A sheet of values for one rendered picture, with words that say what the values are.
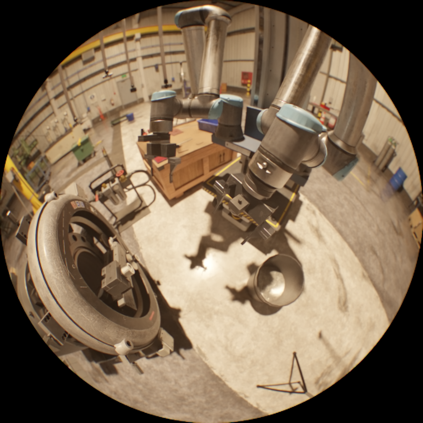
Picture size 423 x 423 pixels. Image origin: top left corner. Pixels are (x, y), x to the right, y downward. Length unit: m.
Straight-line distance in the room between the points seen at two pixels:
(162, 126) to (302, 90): 0.45
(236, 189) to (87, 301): 0.47
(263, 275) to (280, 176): 0.86
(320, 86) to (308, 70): 7.83
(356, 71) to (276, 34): 0.56
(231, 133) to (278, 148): 0.65
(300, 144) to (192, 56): 0.71
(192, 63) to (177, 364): 1.91
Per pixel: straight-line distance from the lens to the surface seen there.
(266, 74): 0.95
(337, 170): 0.64
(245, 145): 0.85
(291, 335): 1.35
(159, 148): 0.53
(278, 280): 1.09
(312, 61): 0.51
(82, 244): 0.79
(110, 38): 11.23
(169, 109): 0.53
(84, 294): 0.42
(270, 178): 0.27
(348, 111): 0.59
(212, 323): 1.14
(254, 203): 0.31
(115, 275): 0.49
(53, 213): 0.51
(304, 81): 0.47
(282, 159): 0.26
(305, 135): 0.26
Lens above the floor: 1.11
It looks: 56 degrees down
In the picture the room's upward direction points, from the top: 2 degrees counter-clockwise
